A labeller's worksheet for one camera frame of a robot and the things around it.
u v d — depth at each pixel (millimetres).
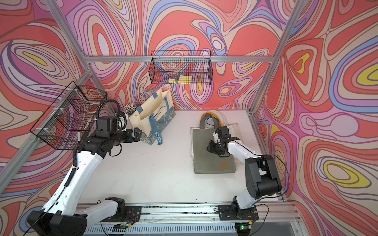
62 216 372
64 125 718
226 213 735
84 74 901
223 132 732
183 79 865
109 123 548
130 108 967
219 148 685
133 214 719
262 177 449
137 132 679
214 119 1058
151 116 870
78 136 728
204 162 878
